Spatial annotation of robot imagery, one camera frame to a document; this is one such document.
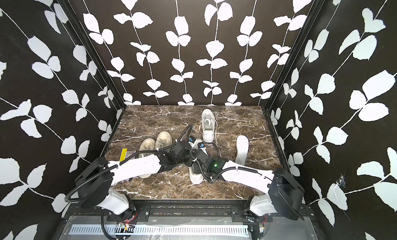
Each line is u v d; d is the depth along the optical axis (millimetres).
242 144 987
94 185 428
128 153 929
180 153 651
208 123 999
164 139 961
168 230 701
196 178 779
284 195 415
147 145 940
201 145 733
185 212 757
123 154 930
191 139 748
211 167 584
